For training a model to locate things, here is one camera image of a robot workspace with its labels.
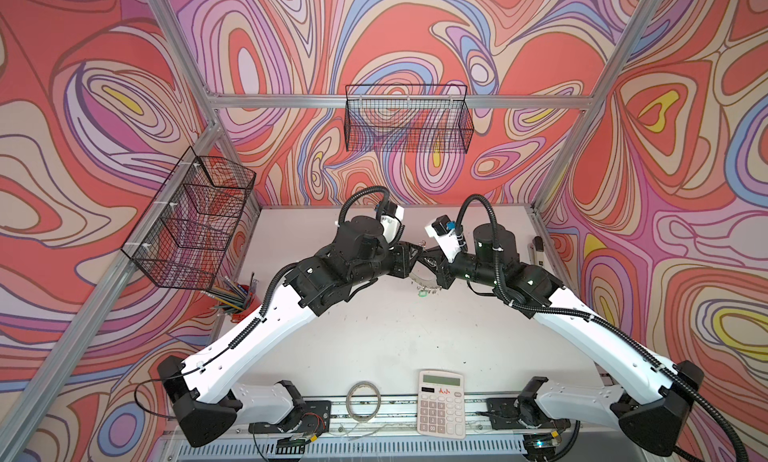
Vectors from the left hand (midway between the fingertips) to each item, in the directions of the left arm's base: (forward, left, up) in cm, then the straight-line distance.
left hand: (424, 248), depth 63 cm
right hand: (+1, 0, -7) cm, 7 cm away
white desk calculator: (-24, -5, -34) cm, 41 cm away
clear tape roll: (-26, +16, -37) cm, 48 cm away
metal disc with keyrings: (0, -1, -12) cm, 12 cm away
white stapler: (+21, -44, -32) cm, 58 cm away
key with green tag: (0, -2, -20) cm, 20 cm away
